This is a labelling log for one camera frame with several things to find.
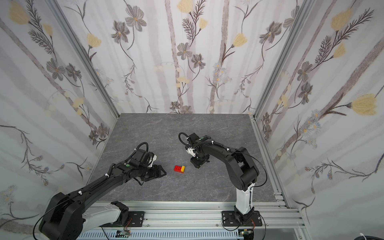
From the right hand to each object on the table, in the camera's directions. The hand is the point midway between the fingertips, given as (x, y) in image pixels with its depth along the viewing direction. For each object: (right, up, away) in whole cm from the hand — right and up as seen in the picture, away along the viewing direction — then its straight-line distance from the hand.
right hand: (201, 159), depth 91 cm
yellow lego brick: (-11, -5, -3) cm, 13 cm away
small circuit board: (-39, -32, -20) cm, 55 cm away
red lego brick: (-14, -6, -1) cm, 16 cm away
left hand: (-22, -7, -9) cm, 24 cm away
